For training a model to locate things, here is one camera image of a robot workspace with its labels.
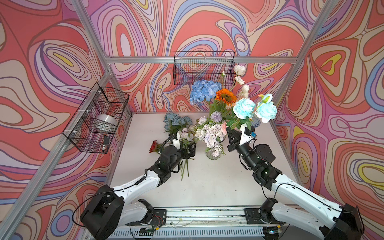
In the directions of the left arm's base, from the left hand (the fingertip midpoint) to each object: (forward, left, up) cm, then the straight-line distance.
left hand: (191, 142), depth 81 cm
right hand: (-2, -17, +13) cm, 22 cm away
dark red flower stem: (+5, +23, -13) cm, 27 cm away
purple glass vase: (+14, -39, +1) cm, 41 cm away
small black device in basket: (-3, +42, +7) cm, 43 cm away
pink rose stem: (-1, -15, +14) cm, 21 cm away
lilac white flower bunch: (+10, +3, -8) cm, 13 cm away
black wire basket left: (+2, +50, +11) cm, 51 cm away
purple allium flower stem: (+6, -12, +14) cm, 20 cm away
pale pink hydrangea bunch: (-3, -10, +11) cm, 15 cm away
